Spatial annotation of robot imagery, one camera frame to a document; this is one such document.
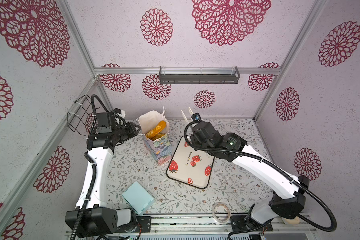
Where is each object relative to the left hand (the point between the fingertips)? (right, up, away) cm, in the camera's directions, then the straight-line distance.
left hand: (138, 130), depth 74 cm
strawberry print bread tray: (+28, -22, +20) cm, 41 cm away
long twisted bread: (+7, -1, +12) cm, 14 cm away
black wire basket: (-31, +6, +1) cm, 32 cm away
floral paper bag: (+9, -11, +10) cm, 18 cm away
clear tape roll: (+38, -44, +1) cm, 58 cm away
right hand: (+28, 0, -5) cm, 29 cm away
